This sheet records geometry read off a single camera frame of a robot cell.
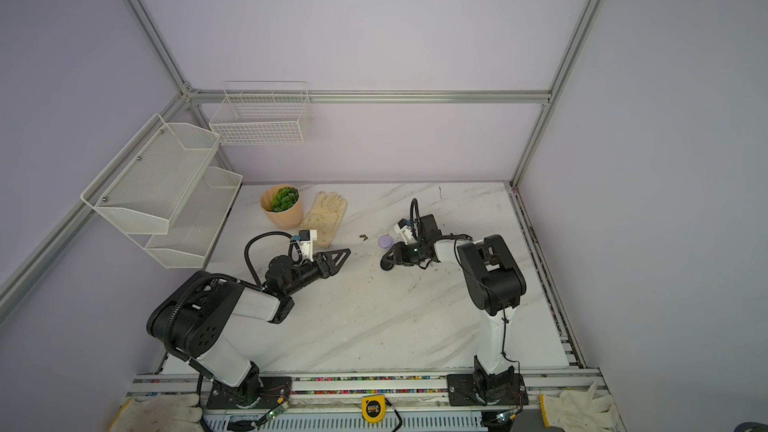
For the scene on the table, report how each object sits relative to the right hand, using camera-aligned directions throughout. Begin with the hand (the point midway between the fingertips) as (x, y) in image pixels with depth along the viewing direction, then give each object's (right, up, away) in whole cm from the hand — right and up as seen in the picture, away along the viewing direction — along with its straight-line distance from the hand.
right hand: (387, 257), depth 96 cm
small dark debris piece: (-9, +6, +8) cm, 14 cm away
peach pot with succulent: (-36, +17, +4) cm, 40 cm away
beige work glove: (-24, +13, +14) cm, 31 cm away
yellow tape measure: (-3, -32, -26) cm, 41 cm away
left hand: (-12, +3, -10) cm, 16 cm away
